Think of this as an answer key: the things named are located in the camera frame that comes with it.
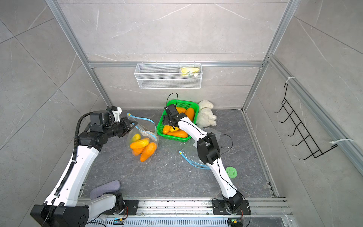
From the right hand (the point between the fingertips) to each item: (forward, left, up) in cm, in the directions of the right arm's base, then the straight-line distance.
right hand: (168, 120), depth 100 cm
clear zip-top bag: (-15, +10, +11) cm, 22 cm away
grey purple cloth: (-43, +28, -6) cm, 52 cm away
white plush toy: (+2, -28, +1) cm, 28 cm away
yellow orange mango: (-21, +15, +3) cm, 26 cm away
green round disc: (-36, -39, -5) cm, 54 cm away
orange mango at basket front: (-11, -8, -1) cm, 14 cm away
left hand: (-18, +12, +22) cm, 31 cm away
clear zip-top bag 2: (-23, -17, -9) cm, 30 cm away
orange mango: (-22, +19, -5) cm, 30 cm away
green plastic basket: (+19, -7, -2) cm, 21 cm away
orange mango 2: (-24, +11, -1) cm, 26 cm away
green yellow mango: (-15, +20, +1) cm, 25 cm away
